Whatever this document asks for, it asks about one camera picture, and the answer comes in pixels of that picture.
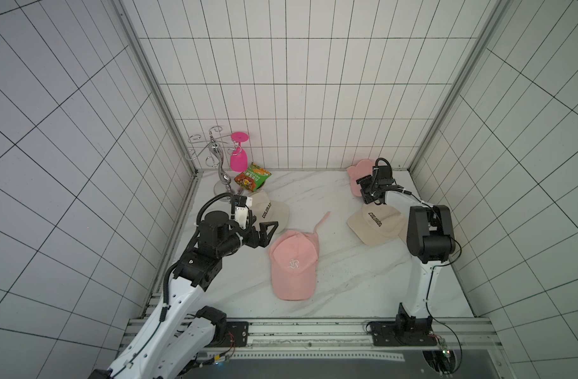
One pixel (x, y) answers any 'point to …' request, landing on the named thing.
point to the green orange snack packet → (252, 178)
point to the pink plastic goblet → (238, 159)
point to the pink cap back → (363, 168)
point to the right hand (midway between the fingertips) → (362, 180)
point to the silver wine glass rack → (223, 189)
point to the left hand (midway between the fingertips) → (264, 226)
